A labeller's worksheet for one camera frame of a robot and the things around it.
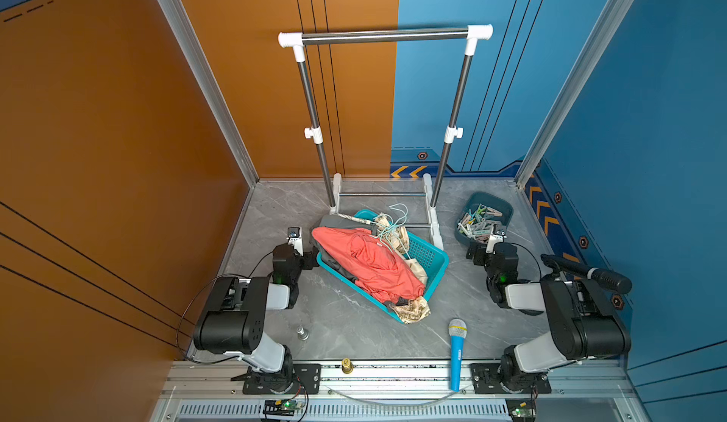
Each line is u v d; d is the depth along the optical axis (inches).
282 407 27.8
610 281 22.4
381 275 32.7
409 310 29.4
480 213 42.7
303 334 31.0
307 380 29.0
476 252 33.4
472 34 23.6
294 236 31.9
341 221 36.0
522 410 28.0
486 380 28.5
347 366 28.9
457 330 30.7
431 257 35.2
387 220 37.0
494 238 32.1
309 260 33.4
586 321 17.4
